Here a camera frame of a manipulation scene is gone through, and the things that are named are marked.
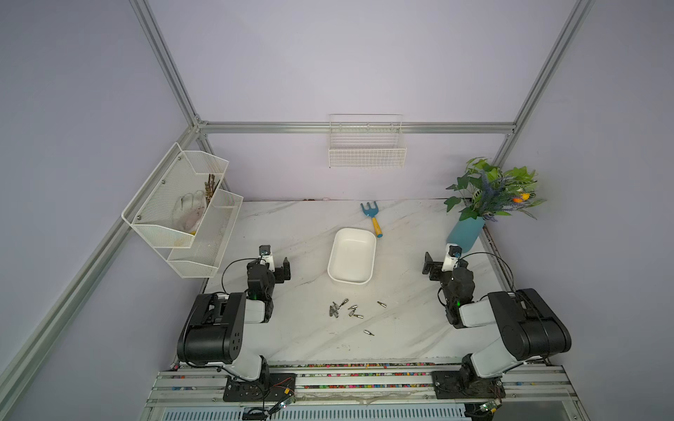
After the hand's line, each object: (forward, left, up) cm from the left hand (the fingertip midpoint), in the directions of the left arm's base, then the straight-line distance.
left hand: (272, 261), depth 95 cm
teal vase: (+16, -77, -3) cm, 79 cm away
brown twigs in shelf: (+11, +16, +27) cm, 33 cm away
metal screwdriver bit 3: (-19, -31, -5) cm, 37 cm away
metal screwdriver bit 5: (-13, -27, -6) cm, 30 cm away
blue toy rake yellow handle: (+29, -40, -5) cm, 49 cm away
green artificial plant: (+9, -71, +26) cm, 76 cm away
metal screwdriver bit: (-14, -40, -6) cm, 43 cm away
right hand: (0, -61, +2) cm, 62 cm away
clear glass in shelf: (+2, +21, +25) cm, 32 cm away
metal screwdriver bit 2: (-24, -34, -5) cm, 42 cm away
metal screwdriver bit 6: (-16, -23, -5) cm, 28 cm away
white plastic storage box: (+4, -29, -3) cm, 30 cm away
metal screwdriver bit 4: (-16, -29, -5) cm, 34 cm away
